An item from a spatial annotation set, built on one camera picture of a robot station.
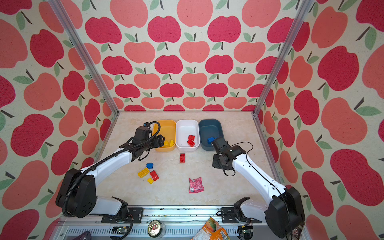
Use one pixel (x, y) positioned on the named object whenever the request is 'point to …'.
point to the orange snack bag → (212, 230)
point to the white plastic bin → (187, 137)
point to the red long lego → (182, 158)
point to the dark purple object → (86, 235)
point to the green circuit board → (120, 230)
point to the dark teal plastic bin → (208, 128)
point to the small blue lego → (149, 165)
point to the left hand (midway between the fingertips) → (162, 139)
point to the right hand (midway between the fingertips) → (221, 163)
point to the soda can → (155, 229)
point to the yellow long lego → (143, 172)
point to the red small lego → (191, 137)
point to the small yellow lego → (150, 181)
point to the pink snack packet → (196, 185)
